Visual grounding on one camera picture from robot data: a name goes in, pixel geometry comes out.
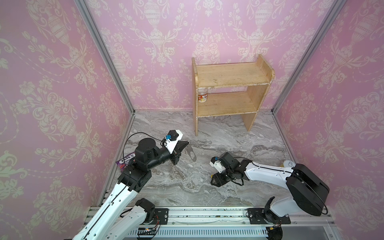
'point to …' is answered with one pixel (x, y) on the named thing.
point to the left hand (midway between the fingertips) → (187, 144)
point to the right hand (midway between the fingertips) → (214, 181)
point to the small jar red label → (202, 95)
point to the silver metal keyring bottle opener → (189, 150)
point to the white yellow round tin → (289, 163)
